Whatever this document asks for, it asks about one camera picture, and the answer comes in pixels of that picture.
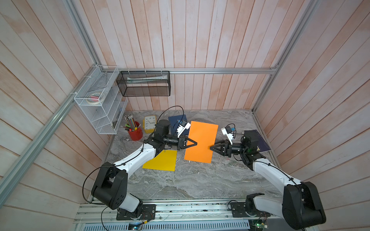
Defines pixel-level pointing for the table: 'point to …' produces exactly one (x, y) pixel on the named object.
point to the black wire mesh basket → (144, 83)
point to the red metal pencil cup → (136, 135)
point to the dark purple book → (263, 145)
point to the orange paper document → (204, 134)
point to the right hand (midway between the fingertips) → (211, 148)
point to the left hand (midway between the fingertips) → (195, 146)
